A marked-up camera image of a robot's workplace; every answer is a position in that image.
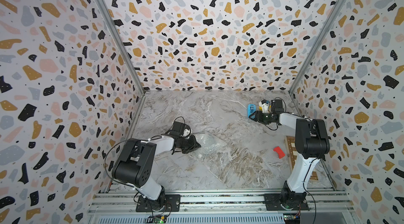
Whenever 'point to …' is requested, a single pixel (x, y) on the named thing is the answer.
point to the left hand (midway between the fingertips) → (202, 145)
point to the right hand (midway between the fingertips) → (254, 116)
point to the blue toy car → (251, 108)
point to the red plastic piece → (281, 153)
